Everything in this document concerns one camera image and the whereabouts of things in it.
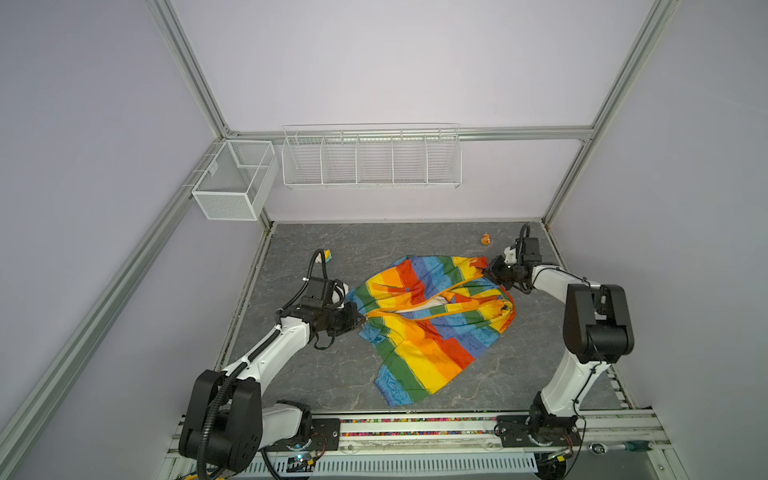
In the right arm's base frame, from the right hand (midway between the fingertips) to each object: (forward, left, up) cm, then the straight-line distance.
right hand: (483, 271), depth 99 cm
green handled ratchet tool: (-49, -19, -3) cm, 53 cm away
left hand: (-20, +38, +4) cm, 43 cm away
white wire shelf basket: (+32, +41, +24) cm, 57 cm away
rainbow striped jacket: (-14, +18, -5) cm, 23 cm away
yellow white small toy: (+8, +54, -1) cm, 55 cm away
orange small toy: (+17, -5, -3) cm, 18 cm away
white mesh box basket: (+25, +83, +19) cm, 89 cm away
